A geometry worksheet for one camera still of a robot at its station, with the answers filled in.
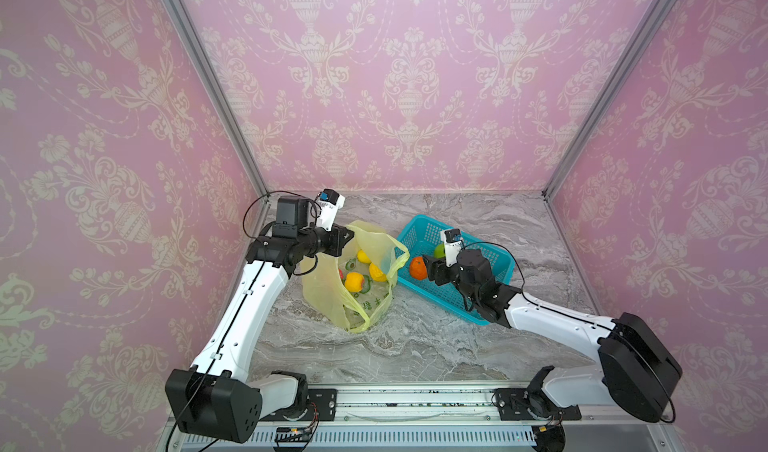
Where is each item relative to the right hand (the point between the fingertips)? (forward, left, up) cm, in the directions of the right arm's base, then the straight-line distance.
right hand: (434, 253), depth 84 cm
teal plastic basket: (+16, +1, -13) cm, 20 cm away
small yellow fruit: (+5, +21, -9) cm, 24 cm away
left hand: (-1, +22, +11) cm, 24 cm away
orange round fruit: (+1, +4, -9) cm, 10 cm away
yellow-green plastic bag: (-8, +30, +2) cm, 31 cm away
